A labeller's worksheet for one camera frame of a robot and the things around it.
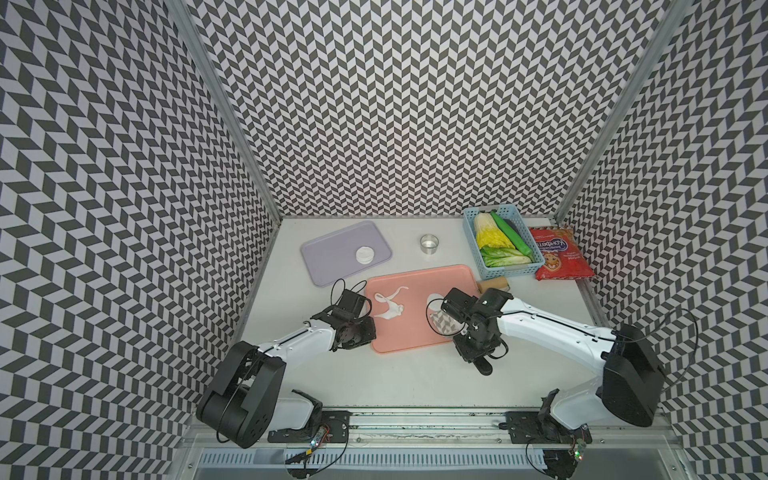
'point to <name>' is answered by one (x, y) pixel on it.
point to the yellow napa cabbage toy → (489, 233)
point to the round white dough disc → (364, 255)
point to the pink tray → (406, 306)
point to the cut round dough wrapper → (436, 304)
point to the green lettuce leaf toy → (501, 257)
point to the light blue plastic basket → (514, 220)
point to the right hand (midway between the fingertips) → (474, 359)
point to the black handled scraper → (484, 366)
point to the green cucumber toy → (514, 237)
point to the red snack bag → (562, 255)
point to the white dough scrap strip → (394, 309)
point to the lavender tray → (333, 257)
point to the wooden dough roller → (495, 283)
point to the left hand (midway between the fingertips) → (374, 338)
